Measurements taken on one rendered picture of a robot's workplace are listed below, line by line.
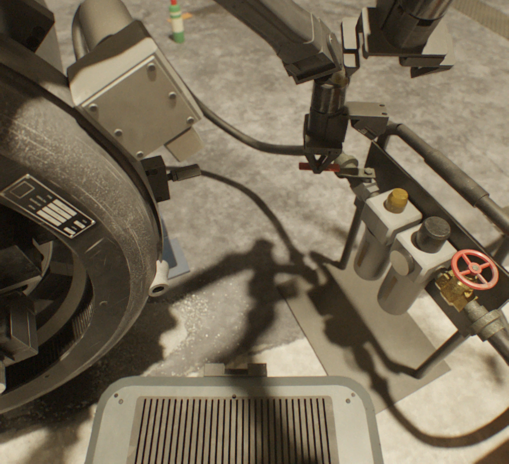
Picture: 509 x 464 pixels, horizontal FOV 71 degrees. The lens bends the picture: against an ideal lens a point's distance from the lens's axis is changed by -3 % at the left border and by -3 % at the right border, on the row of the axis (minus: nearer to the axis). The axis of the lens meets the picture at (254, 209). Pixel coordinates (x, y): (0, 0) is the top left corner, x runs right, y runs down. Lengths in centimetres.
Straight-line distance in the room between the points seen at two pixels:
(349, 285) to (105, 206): 85
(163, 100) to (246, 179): 102
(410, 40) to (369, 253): 47
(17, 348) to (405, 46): 57
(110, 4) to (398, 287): 69
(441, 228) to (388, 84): 145
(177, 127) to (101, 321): 34
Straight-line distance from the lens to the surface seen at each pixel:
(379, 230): 75
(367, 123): 68
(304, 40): 56
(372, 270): 87
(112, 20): 55
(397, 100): 195
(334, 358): 106
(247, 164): 147
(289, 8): 54
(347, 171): 78
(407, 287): 77
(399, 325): 114
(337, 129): 66
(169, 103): 42
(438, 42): 53
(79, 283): 65
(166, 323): 111
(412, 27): 47
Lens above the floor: 99
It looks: 49 degrees down
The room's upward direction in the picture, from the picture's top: 1 degrees counter-clockwise
